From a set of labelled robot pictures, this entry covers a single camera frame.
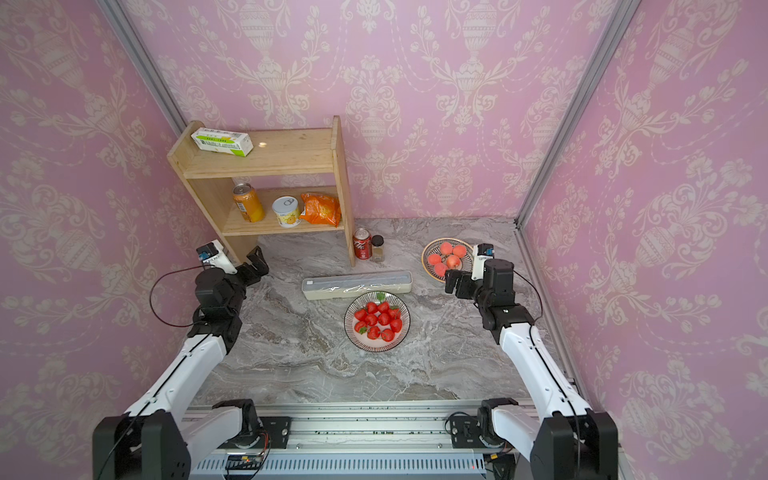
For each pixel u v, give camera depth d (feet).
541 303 3.37
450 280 2.45
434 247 3.63
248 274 2.38
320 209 2.89
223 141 2.45
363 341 2.89
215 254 2.24
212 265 2.23
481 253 2.34
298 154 2.62
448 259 3.44
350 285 3.11
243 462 2.39
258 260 2.48
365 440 2.43
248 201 2.79
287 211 2.87
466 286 2.39
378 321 2.96
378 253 3.47
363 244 3.36
